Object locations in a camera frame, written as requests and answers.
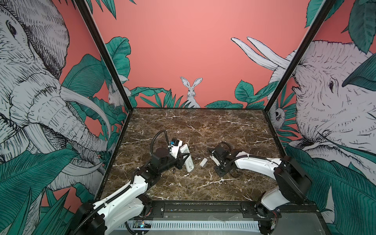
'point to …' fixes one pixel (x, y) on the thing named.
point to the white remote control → (189, 164)
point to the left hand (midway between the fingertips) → (188, 152)
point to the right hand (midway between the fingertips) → (217, 169)
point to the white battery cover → (203, 162)
